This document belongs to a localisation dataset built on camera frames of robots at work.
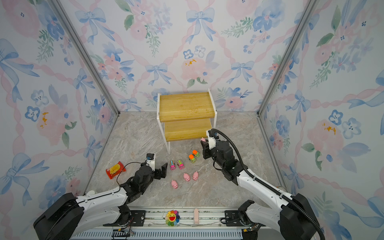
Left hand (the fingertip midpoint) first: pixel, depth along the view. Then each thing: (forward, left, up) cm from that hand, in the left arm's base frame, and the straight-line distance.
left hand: (160, 161), depth 86 cm
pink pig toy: (+5, -24, +15) cm, 28 cm away
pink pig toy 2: (-6, -20, -5) cm, 22 cm away
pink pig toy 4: (-11, -8, -6) cm, 15 cm away
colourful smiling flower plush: (-27, -9, -6) cm, 29 cm away
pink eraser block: (-26, -21, -5) cm, 34 cm away
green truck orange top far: (+9, -20, -5) cm, 22 cm away
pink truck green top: (+1, -11, -5) cm, 12 cm away
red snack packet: (-3, +27, -5) cm, 27 cm away
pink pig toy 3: (-7, -15, -6) cm, 17 cm away
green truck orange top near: (+5, -18, -5) cm, 19 cm away
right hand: (+6, -24, +13) cm, 28 cm away
